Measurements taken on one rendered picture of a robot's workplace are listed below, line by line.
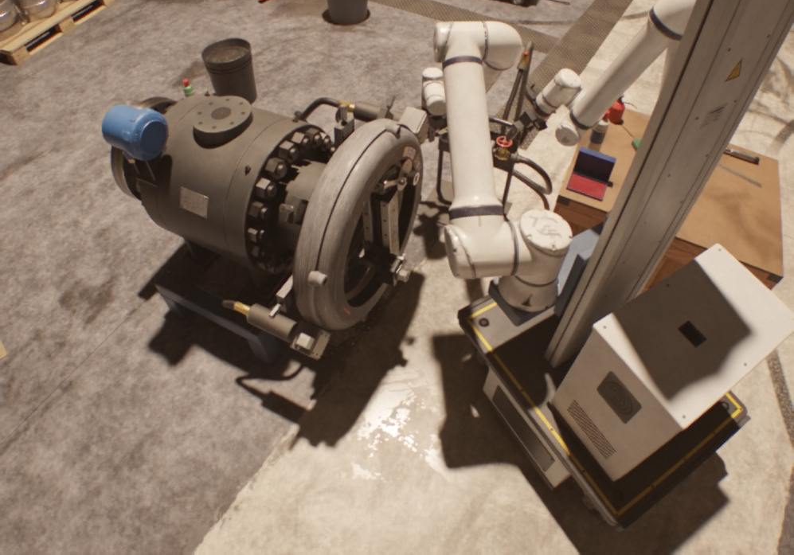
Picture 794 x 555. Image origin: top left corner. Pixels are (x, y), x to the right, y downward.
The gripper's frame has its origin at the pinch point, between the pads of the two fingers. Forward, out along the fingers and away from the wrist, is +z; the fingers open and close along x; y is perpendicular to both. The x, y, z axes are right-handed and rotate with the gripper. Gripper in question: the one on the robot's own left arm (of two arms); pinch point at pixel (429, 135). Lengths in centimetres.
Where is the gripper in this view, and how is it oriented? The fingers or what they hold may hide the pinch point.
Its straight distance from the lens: 239.7
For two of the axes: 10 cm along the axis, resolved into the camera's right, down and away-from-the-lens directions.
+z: 0.0, 6.2, 7.8
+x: -5.7, -6.4, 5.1
